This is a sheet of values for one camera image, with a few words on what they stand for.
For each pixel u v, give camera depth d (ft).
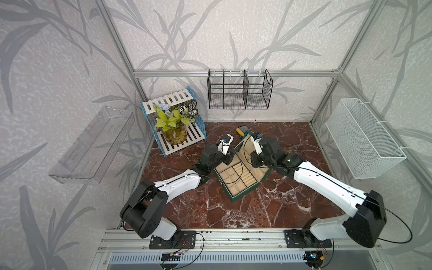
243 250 2.37
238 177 2.91
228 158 2.43
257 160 2.31
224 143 2.31
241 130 3.77
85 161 2.07
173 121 2.87
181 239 2.43
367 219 1.26
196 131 3.70
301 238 2.24
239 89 3.42
